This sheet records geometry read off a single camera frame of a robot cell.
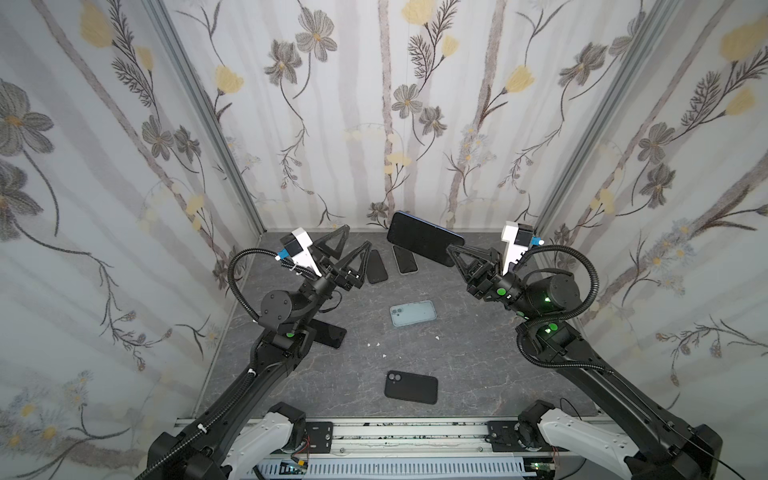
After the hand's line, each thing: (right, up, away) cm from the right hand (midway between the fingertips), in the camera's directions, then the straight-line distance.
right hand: (455, 249), depth 52 cm
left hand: (-19, +4, +5) cm, 20 cm away
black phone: (-31, -25, +39) cm, 56 cm away
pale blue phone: (-4, -20, +45) cm, 49 cm away
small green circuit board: (-36, -53, +20) cm, 67 cm away
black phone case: (-17, -5, +61) cm, 64 cm away
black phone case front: (-6, -38, +31) cm, 49 cm away
